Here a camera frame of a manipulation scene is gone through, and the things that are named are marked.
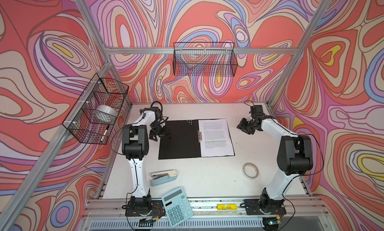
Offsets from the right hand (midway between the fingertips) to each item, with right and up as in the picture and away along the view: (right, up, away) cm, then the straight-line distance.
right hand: (240, 130), depth 96 cm
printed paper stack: (-15, -6, +3) cm, 17 cm away
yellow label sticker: (-14, -36, -23) cm, 45 cm away
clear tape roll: (+3, -23, -10) cm, 25 cm away
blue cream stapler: (-47, -25, -14) cm, 56 cm away
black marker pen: (-74, 0, -24) cm, 78 cm away
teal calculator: (-39, -36, -24) cm, 58 cm away
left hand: (-49, -5, +2) cm, 50 cm away
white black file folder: (-36, -9, +8) cm, 38 cm away
